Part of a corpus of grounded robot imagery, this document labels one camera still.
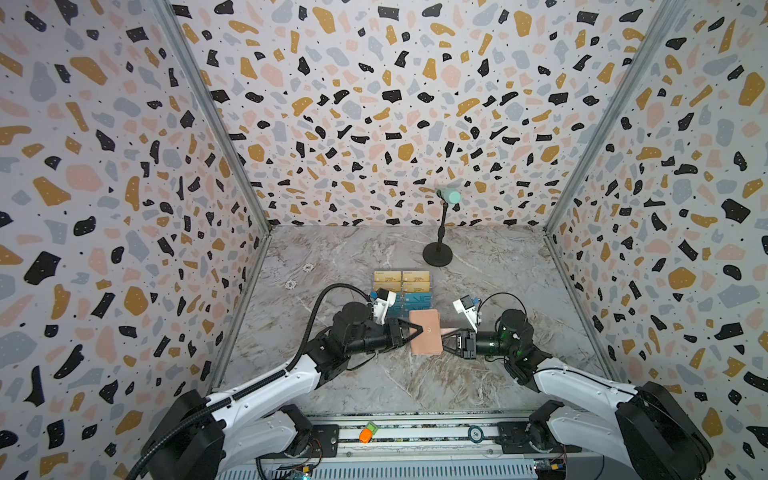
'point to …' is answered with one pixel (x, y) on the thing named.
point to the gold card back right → (416, 275)
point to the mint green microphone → (451, 195)
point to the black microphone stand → (439, 254)
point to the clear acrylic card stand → (400, 294)
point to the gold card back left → (387, 276)
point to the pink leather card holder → (429, 342)
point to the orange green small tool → (367, 433)
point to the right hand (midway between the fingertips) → (436, 345)
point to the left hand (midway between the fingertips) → (426, 329)
